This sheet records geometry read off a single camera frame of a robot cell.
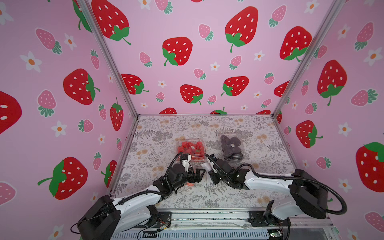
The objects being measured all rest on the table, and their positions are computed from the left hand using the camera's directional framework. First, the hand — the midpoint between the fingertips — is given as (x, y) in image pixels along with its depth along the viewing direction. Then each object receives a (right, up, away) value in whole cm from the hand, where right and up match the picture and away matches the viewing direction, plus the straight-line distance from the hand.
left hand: (201, 170), depth 80 cm
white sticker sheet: (+3, +1, +3) cm, 5 cm away
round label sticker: (+20, +12, +12) cm, 27 cm away
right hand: (+4, -3, +4) cm, 6 cm away
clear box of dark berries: (+21, +11, +13) cm, 26 cm away
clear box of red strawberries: (-3, +10, +18) cm, 21 cm away
